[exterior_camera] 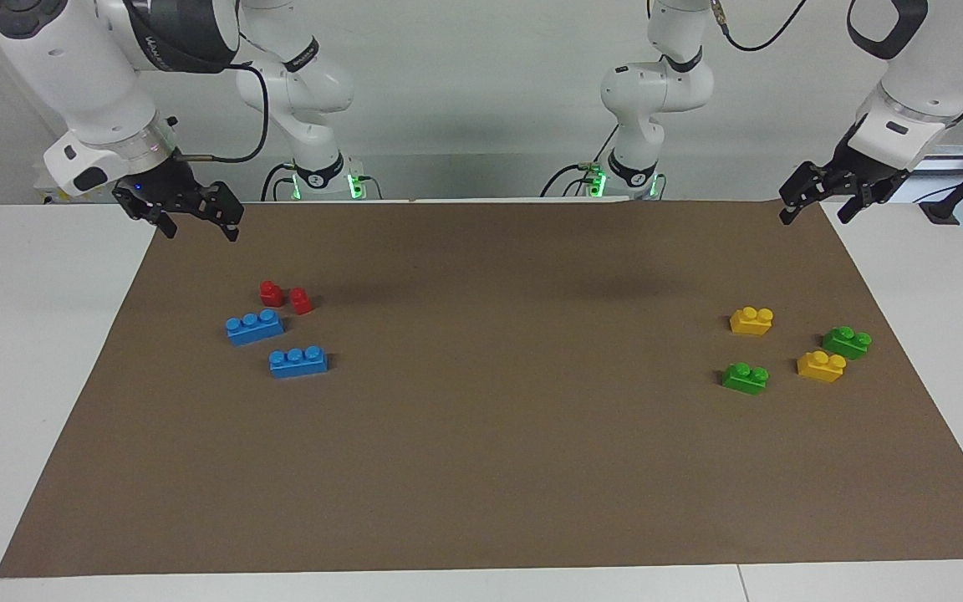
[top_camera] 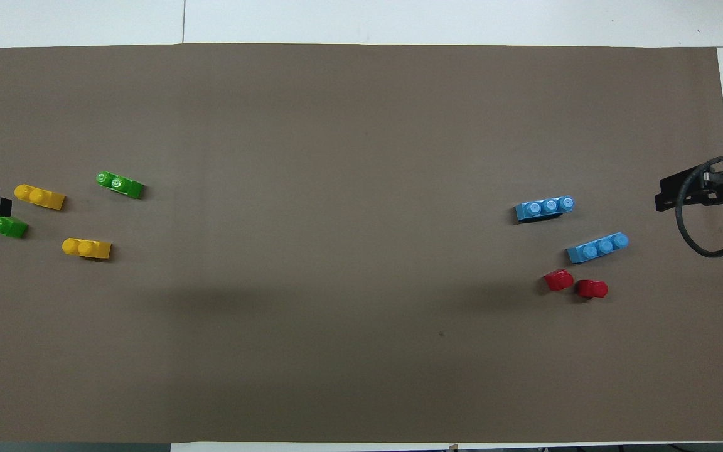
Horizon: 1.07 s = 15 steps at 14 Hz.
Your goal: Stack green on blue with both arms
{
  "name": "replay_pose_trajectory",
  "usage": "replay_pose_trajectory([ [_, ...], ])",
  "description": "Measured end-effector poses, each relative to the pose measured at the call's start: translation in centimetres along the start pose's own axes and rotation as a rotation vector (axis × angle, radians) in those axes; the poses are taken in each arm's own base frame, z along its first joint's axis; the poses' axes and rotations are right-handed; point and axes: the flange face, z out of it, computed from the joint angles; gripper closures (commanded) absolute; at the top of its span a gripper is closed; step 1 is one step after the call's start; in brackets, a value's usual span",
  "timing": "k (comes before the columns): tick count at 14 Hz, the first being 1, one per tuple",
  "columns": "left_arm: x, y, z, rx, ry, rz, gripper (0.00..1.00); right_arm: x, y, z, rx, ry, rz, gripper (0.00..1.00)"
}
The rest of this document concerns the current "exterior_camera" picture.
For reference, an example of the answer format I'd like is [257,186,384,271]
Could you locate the green two-stud toy block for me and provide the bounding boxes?
[822,325,873,361]
[721,361,769,396]

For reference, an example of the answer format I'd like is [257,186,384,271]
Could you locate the black right base cable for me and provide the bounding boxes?
[261,161,298,202]

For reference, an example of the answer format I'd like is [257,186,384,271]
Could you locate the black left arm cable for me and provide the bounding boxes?
[711,0,809,54]

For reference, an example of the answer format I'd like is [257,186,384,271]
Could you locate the brown paper mat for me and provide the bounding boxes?
[0,199,963,579]

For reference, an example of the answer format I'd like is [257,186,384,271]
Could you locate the black base cable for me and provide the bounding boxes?
[261,161,298,202]
[540,125,620,199]

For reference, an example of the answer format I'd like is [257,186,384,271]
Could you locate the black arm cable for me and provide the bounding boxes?
[126,0,272,165]
[711,0,809,54]

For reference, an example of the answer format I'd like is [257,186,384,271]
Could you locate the black left base cable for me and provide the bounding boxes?
[540,125,620,199]

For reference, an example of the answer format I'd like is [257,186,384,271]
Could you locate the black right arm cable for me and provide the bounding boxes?
[126,0,272,165]

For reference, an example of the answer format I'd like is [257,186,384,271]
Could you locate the yellow two-stud toy block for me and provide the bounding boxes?
[796,349,848,384]
[729,306,775,337]

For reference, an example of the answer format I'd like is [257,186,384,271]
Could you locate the blue three-stud toy block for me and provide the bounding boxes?
[225,309,286,347]
[269,345,329,380]

